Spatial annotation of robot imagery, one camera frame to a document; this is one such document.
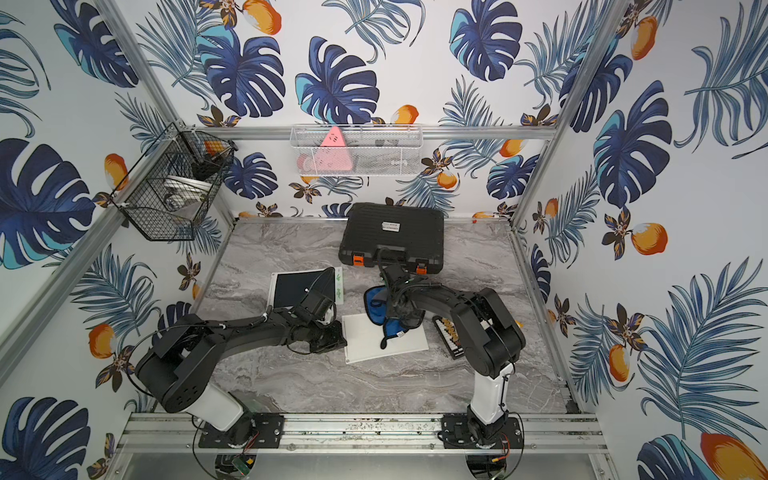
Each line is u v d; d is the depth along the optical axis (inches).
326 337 30.7
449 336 35.2
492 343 19.4
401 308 32.2
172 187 31.4
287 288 39.8
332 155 35.6
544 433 30.1
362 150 36.4
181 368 17.7
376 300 37.5
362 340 35.6
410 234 42.6
